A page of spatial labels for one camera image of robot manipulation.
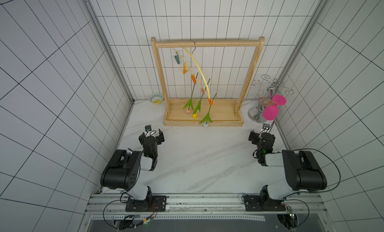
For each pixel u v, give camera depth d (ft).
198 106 3.03
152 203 2.32
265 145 2.33
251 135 2.86
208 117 3.09
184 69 2.88
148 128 2.55
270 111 2.94
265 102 3.85
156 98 3.86
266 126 2.63
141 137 2.72
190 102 3.20
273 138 2.73
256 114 3.61
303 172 1.48
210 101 2.66
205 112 3.02
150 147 2.27
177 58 3.01
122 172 1.45
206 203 2.44
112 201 2.18
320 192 1.43
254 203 2.38
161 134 2.81
